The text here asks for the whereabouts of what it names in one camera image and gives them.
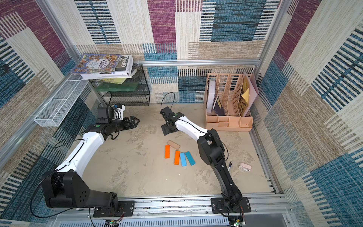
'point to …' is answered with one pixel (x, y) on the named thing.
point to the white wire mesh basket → (53, 113)
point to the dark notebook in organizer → (218, 107)
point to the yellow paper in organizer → (246, 95)
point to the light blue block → (183, 159)
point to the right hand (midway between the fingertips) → (169, 129)
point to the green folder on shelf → (108, 87)
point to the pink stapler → (245, 167)
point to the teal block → (190, 158)
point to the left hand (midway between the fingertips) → (132, 120)
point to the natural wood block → (173, 144)
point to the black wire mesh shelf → (141, 97)
